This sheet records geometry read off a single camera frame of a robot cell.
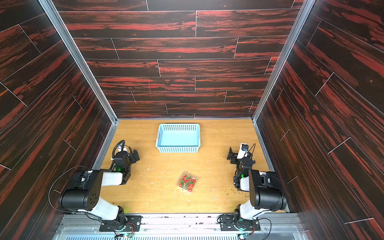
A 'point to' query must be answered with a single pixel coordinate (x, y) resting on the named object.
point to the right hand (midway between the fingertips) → (242, 149)
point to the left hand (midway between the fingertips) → (129, 151)
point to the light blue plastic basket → (178, 138)
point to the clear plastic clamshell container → (190, 176)
